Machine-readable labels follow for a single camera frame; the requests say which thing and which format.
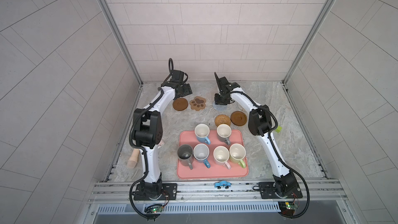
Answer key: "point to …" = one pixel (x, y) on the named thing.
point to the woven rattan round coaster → (222, 118)
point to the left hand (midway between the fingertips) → (187, 89)
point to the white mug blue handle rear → (202, 131)
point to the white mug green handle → (237, 153)
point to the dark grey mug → (185, 153)
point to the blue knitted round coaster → (219, 107)
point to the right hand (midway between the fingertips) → (216, 102)
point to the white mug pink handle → (221, 156)
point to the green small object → (278, 129)
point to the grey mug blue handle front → (201, 153)
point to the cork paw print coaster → (198, 103)
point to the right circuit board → (290, 205)
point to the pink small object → (160, 143)
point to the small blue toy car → (223, 183)
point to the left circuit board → (155, 208)
